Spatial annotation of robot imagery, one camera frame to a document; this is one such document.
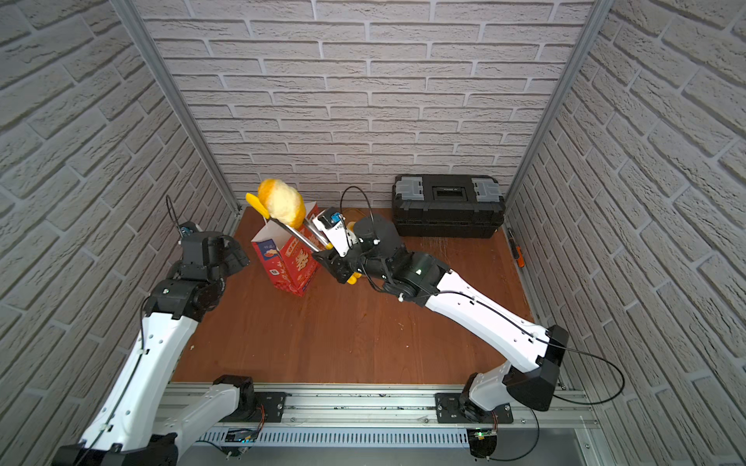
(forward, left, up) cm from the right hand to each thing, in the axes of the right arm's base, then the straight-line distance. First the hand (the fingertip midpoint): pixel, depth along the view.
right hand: (326, 246), depth 63 cm
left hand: (+6, +27, -7) cm, 29 cm away
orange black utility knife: (+24, -66, -39) cm, 80 cm away
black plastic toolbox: (+30, -37, -20) cm, 52 cm away
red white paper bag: (+9, +14, -18) cm, 25 cm away
